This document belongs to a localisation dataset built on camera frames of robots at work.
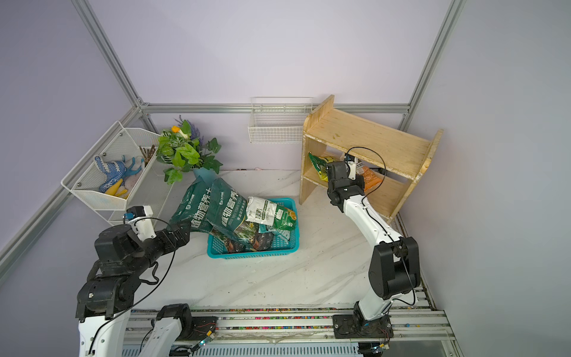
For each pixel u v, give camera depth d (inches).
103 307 15.7
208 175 38.8
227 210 30.8
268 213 33.3
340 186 26.0
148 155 32.9
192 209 30.2
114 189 28.1
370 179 32.9
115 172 28.2
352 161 29.3
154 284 20.5
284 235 35.8
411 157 26.6
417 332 29.2
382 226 19.4
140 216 21.2
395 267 17.7
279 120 42.2
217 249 34.2
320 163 33.8
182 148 30.9
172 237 22.2
